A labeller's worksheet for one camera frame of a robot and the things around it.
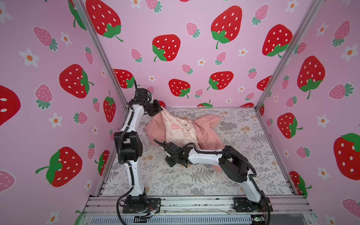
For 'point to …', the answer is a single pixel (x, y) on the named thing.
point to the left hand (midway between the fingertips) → (163, 107)
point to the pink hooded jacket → (167, 126)
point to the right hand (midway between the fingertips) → (166, 158)
